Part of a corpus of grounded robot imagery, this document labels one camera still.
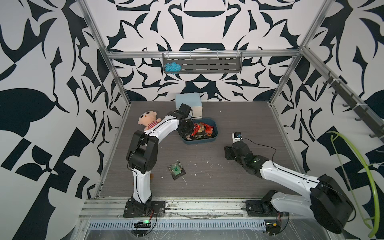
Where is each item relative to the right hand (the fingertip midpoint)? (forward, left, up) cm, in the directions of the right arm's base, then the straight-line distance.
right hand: (226, 145), depth 87 cm
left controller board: (-36, +44, -11) cm, 57 cm away
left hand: (+12, +20, +1) cm, 23 cm away
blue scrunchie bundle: (+39, +31, +26) cm, 56 cm away
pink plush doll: (+20, +48, -1) cm, 52 cm away
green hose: (-39, -41, +16) cm, 59 cm away
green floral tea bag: (-11, +28, -8) cm, 32 cm away
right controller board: (-38, -18, -11) cm, 44 cm away
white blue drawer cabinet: (+31, +19, +6) cm, 37 cm away
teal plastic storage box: (+14, +10, -4) cm, 18 cm away
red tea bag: (+13, +17, -1) cm, 21 cm away
